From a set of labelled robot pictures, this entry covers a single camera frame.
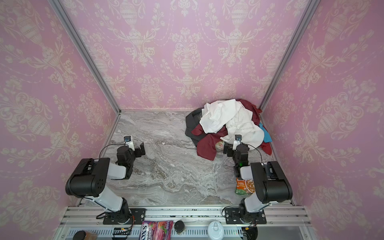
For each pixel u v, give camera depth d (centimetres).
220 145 96
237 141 81
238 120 100
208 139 100
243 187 81
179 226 63
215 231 66
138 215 75
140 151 89
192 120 110
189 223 74
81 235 62
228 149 85
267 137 101
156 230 68
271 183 45
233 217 73
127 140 82
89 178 47
